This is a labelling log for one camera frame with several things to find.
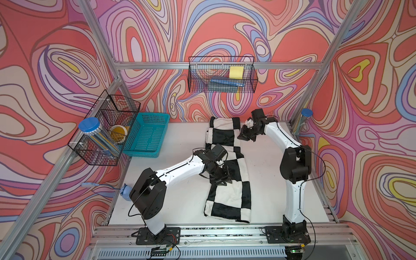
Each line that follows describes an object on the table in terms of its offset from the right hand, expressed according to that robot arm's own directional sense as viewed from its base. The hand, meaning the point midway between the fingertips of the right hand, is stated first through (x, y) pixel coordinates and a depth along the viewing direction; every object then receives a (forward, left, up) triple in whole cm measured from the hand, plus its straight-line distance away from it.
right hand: (239, 140), depth 96 cm
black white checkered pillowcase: (-33, +8, -10) cm, 35 cm away
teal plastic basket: (+14, +62, -9) cm, 64 cm away
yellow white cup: (-12, +58, +23) cm, 64 cm away
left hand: (-28, +7, +1) cm, 29 cm away
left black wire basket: (+5, +68, +23) cm, 72 cm away
